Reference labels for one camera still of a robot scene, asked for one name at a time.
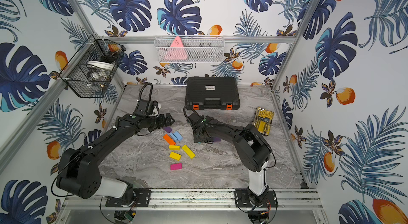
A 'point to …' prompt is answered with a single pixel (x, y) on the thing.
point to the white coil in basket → (101, 64)
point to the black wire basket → (92, 68)
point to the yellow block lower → (175, 156)
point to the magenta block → (176, 166)
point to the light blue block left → (172, 135)
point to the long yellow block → (188, 151)
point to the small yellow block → (174, 147)
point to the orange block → (168, 139)
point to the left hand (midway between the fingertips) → (168, 119)
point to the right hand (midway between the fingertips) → (201, 138)
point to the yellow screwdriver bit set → (262, 120)
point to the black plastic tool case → (212, 92)
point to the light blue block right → (178, 135)
